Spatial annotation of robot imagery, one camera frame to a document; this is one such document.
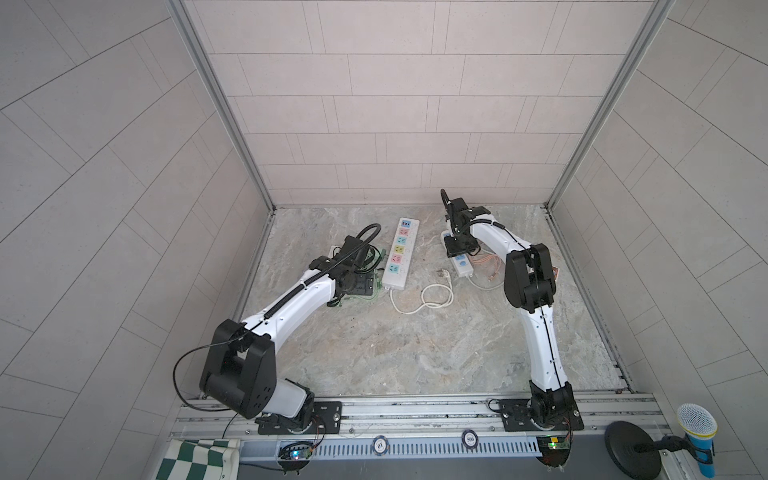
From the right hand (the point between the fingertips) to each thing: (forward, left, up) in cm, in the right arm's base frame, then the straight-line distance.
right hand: (454, 249), depth 104 cm
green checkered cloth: (-55, +66, +3) cm, 86 cm away
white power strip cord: (-18, +14, +1) cm, 23 cm away
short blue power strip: (-8, 0, +3) cm, 9 cm away
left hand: (-16, +32, +9) cm, 36 cm away
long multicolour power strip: (-4, +19, +3) cm, 20 cm away
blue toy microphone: (-58, -27, +24) cm, 68 cm away
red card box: (-12, -31, +1) cm, 33 cm away
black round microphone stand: (-60, -30, 0) cm, 67 cm away
